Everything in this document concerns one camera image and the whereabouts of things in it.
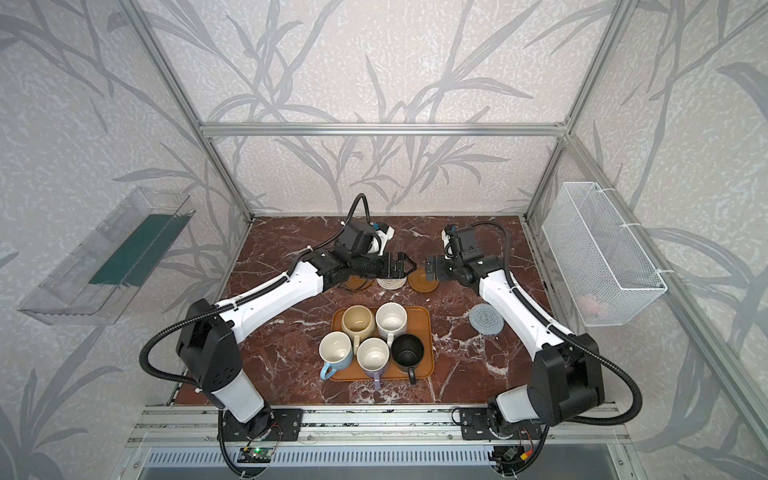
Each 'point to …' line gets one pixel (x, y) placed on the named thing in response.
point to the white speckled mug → (391, 319)
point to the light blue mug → (335, 349)
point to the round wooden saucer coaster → (417, 278)
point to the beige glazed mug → (359, 322)
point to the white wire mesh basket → (606, 275)
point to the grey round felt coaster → (485, 319)
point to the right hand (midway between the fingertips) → (441, 256)
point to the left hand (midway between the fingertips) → (410, 260)
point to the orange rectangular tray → (418, 323)
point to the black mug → (409, 351)
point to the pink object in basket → (587, 305)
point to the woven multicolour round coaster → (392, 283)
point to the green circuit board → (255, 455)
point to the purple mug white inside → (373, 355)
